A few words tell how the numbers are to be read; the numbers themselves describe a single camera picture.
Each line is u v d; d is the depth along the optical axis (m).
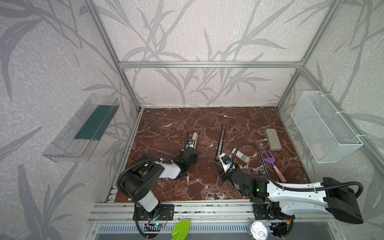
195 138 0.99
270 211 0.65
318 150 0.73
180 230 0.69
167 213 0.73
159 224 0.71
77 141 0.63
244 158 0.93
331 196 0.49
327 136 0.63
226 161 0.62
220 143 0.99
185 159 0.71
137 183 0.45
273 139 0.99
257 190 0.57
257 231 0.64
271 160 0.91
